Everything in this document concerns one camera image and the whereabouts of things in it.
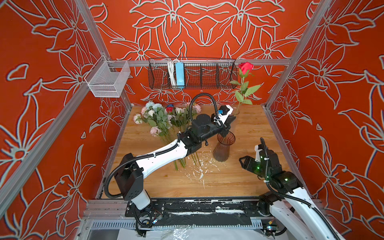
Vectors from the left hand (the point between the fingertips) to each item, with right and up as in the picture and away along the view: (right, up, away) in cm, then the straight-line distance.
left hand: (234, 114), depth 66 cm
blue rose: (-35, +9, +49) cm, 61 cm away
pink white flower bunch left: (-45, +1, +38) cm, 58 cm away
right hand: (+7, -24, +12) cm, 28 cm away
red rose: (-35, +5, +41) cm, 54 cm away
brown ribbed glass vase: (0, -24, +28) cm, 37 cm away
